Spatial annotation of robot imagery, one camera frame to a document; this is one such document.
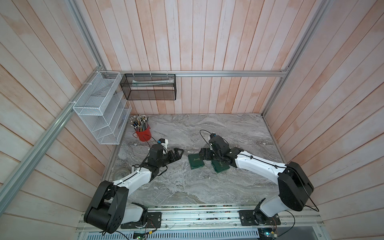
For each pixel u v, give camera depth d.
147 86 1.04
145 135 1.02
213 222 0.73
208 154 0.78
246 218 0.73
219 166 0.88
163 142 0.81
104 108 0.72
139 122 0.93
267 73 0.98
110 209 0.42
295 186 0.44
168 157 0.77
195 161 0.91
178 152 0.78
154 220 0.73
